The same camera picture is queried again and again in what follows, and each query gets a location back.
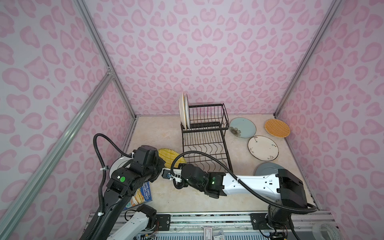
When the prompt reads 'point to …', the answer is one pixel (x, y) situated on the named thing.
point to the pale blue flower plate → (242, 127)
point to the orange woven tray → (277, 128)
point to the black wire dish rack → (208, 124)
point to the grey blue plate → (265, 168)
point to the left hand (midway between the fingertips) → (166, 158)
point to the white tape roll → (332, 231)
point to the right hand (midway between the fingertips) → (173, 165)
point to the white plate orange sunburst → (187, 112)
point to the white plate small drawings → (263, 148)
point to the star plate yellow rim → (182, 111)
